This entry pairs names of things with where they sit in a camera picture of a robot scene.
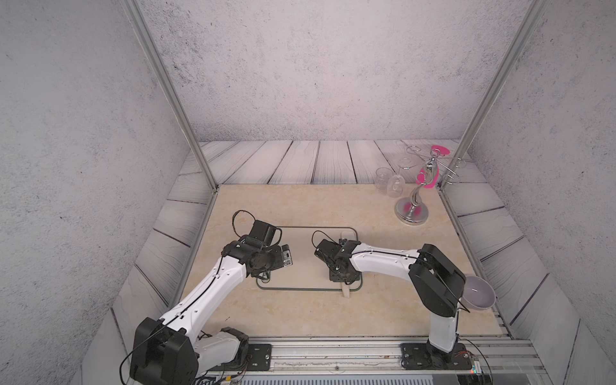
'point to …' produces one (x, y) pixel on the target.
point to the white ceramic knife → (345, 287)
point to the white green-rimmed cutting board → (309, 271)
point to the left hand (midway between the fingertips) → (284, 261)
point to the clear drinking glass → (382, 174)
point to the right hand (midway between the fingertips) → (340, 276)
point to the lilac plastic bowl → (477, 293)
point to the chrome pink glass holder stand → (410, 212)
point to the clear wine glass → (395, 186)
